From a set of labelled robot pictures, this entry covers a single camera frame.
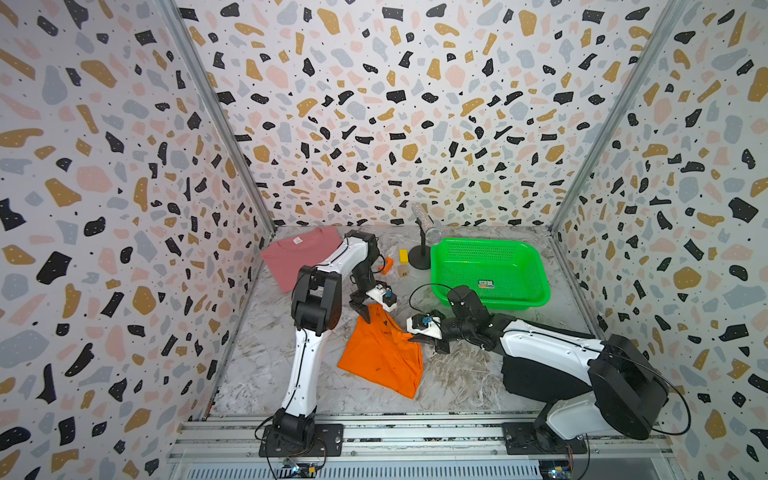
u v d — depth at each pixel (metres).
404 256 1.12
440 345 0.72
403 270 1.07
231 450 0.73
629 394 0.43
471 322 0.66
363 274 0.85
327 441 0.73
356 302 0.86
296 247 1.13
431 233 0.88
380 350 0.88
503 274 1.05
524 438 0.73
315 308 0.63
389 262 1.10
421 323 0.67
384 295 0.82
